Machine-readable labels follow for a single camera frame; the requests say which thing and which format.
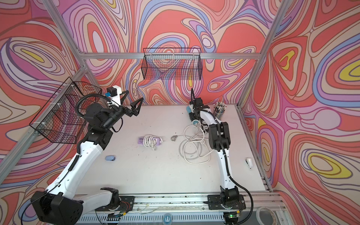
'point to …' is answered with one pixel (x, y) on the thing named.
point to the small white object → (249, 161)
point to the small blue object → (110, 158)
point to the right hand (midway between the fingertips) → (195, 119)
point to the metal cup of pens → (219, 108)
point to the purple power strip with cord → (149, 140)
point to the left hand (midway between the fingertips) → (136, 96)
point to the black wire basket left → (58, 120)
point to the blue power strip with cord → (193, 117)
